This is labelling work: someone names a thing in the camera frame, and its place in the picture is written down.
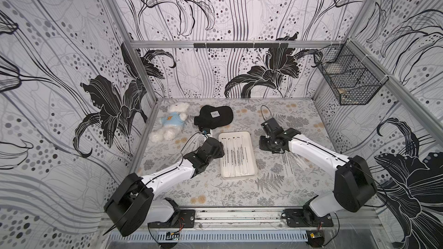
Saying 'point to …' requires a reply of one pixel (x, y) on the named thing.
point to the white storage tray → (239, 159)
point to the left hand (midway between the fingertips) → (220, 149)
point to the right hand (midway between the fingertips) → (262, 143)
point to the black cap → (211, 116)
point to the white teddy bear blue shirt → (172, 123)
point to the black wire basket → (353, 79)
